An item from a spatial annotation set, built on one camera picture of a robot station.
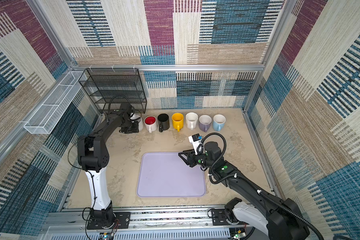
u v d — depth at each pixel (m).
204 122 1.07
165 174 0.90
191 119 1.03
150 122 1.08
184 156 0.75
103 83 1.05
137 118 0.87
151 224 0.73
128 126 0.85
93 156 0.56
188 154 0.76
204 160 0.66
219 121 1.02
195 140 0.69
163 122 1.04
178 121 1.02
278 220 0.40
